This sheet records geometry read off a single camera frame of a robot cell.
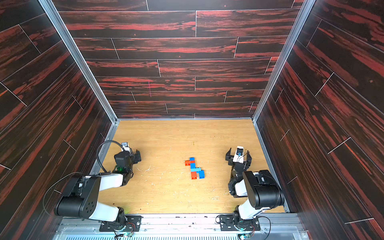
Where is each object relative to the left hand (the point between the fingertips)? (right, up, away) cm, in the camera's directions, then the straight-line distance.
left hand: (130, 151), depth 93 cm
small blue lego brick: (+39, -5, +2) cm, 40 cm away
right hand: (+70, +1, -6) cm, 70 cm away
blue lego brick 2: (+45, -14, -5) cm, 47 cm away
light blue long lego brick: (+42, -11, -3) cm, 43 cm away
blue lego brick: (+40, -9, -2) cm, 41 cm away
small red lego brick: (+40, -14, -5) cm, 43 cm away
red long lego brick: (+37, -7, 0) cm, 37 cm away
